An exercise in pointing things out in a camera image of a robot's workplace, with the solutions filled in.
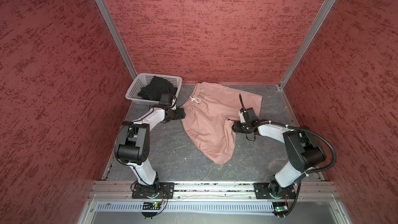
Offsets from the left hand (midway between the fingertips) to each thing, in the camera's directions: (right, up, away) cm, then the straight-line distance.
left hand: (179, 117), depth 96 cm
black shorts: (-19, +19, +10) cm, 28 cm away
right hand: (+35, -8, 0) cm, 36 cm away
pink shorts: (+20, +3, +8) cm, 22 cm away
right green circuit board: (+51, -39, -25) cm, 69 cm away
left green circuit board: (-9, -39, -25) cm, 47 cm away
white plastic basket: (-35, +16, +10) cm, 40 cm away
